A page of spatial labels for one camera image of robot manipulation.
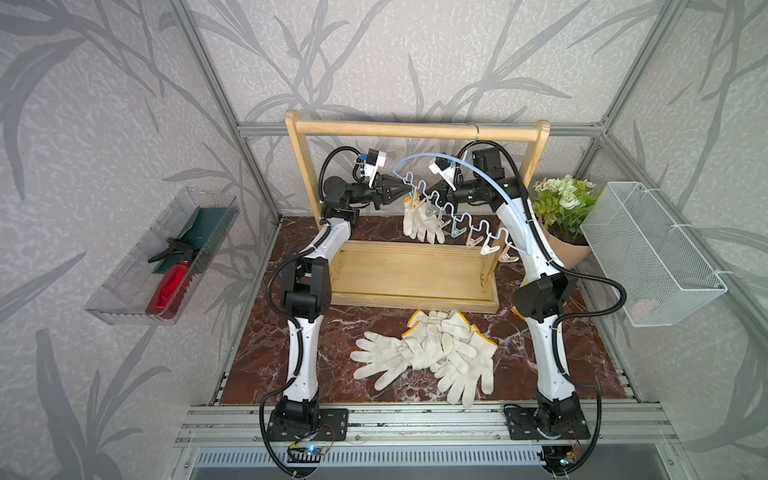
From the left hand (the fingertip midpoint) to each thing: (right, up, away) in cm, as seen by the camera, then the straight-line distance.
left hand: (406, 194), depth 79 cm
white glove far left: (-6, -45, +5) cm, 46 cm away
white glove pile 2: (+16, -51, +1) cm, 54 cm away
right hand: (+5, 0, +2) cm, 5 cm away
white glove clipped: (+5, -7, +9) cm, 12 cm away
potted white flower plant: (+44, -2, +5) cm, 45 cm away
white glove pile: (+8, -40, +5) cm, 41 cm away
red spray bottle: (-47, -22, -21) cm, 56 cm away
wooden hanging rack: (+12, -25, +24) cm, 37 cm away
